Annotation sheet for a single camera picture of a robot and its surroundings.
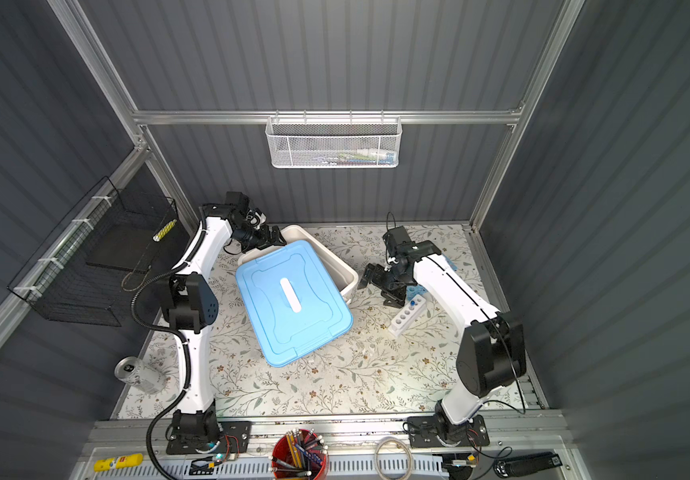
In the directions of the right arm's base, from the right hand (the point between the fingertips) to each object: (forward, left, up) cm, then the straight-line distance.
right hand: (371, 295), depth 83 cm
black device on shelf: (-38, -30, -9) cm, 49 cm away
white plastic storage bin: (+10, +10, +1) cm, 14 cm away
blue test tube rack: (+8, -16, -11) cm, 21 cm away
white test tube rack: (-1, -11, -11) cm, 16 cm away
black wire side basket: (-1, +70, +15) cm, 71 cm away
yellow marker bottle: (-38, +57, -11) cm, 69 cm away
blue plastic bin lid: (-4, +21, +3) cm, 22 cm away
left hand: (+19, +31, -1) cm, 37 cm away
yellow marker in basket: (+8, +56, +16) cm, 59 cm away
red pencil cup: (-37, +16, -3) cm, 41 cm away
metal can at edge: (-21, +57, -1) cm, 61 cm away
